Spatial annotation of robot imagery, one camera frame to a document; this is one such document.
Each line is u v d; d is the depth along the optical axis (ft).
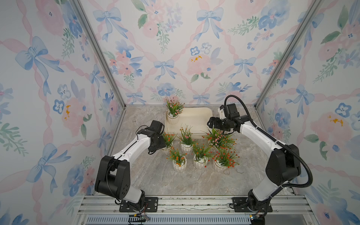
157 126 2.30
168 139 2.75
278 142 1.59
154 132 2.28
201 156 2.76
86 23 2.42
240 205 2.44
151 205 2.43
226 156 2.50
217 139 2.72
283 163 1.50
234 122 2.11
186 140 2.84
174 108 3.20
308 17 2.37
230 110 2.27
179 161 2.62
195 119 3.61
